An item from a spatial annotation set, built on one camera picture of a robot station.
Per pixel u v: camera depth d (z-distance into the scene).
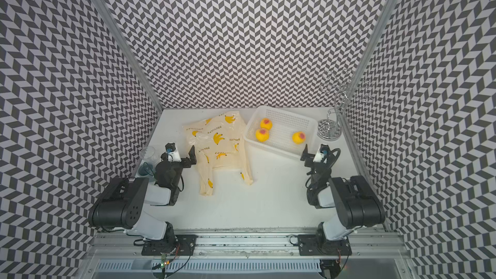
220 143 0.92
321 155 0.75
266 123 1.04
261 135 1.02
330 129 1.05
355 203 0.45
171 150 0.75
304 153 0.82
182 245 0.72
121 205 0.45
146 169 0.89
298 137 0.99
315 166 0.77
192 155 0.86
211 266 0.69
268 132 1.04
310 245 0.73
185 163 0.81
